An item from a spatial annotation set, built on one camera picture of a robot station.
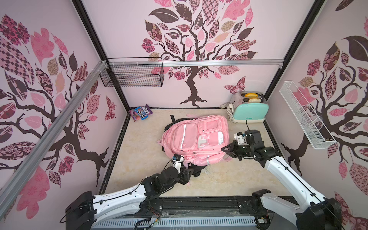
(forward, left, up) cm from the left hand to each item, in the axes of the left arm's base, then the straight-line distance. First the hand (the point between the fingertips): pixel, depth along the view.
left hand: (188, 172), depth 78 cm
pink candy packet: (+49, +44, -6) cm, 66 cm away
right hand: (+8, -18, +8) cm, 22 cm away
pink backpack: (+18, -6, +5) cm, 20 cm away
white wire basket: (+13, -67, +18) cm, 70 cm away
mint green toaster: (+45, -45, +7) cm, 64 cm away
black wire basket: (+81, +48, +10) cm, 94 cm away
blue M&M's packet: (+49, +36, -6) cm, 61 cm away
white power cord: (+53, -34, -2) cm, 63 cm away
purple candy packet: (+56, +35, -6) cm, 66 cm away
